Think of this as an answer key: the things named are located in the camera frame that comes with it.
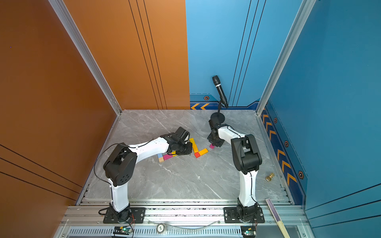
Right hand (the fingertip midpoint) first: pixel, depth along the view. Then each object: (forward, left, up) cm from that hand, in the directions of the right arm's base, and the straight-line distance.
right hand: (212, 141), depth 102 cm
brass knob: (-26, -30, 0) cm, 40 cm away
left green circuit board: (-51, +47, -1) cm, 69 cm away
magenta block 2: (-5, +1, +3) cm, 6 cm away
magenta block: (-12, +30, +1) cm, 33 cm away
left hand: (-9, +13, +5) cm, 17 cm away
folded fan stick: (-48, -29, 0) cm, 56 cm away
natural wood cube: (-15, +33, +2) cm, 36 cm away
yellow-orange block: (-9, +7, +1) cm, 11 cm away
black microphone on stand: (+19, -6, +3) cm, 20 cm away
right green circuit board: (-50, -14, -3) cm, 52 cm away
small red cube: (-11, +11, +1) cm, 15 cm away
